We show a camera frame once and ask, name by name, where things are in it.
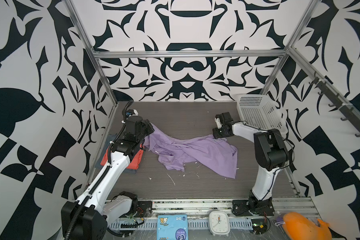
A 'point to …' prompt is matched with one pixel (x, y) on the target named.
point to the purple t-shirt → (216, 155)
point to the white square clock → (219, 222)
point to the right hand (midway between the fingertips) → (218, 131)
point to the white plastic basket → (263, 112)
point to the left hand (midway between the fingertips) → (149, 119)
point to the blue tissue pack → (172, 227)
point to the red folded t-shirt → (134, 163)
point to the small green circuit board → (259, 226)
